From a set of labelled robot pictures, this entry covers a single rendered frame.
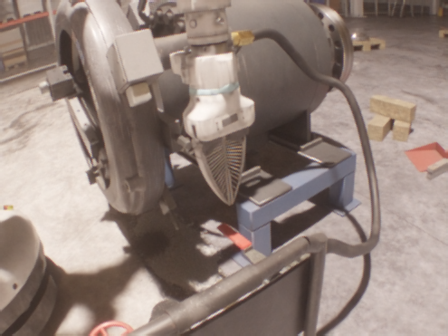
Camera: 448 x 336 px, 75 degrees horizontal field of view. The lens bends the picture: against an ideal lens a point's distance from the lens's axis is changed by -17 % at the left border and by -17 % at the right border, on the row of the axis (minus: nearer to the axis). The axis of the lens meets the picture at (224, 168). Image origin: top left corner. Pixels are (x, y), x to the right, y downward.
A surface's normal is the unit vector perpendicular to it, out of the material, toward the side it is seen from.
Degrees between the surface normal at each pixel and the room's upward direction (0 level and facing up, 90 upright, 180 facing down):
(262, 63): 80
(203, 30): 91
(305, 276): 90
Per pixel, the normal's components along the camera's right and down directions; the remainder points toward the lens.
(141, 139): 0.57, 0.39
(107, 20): 0.32, -0.36
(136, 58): 0.49, -0.03
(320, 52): 0.55, 0.17
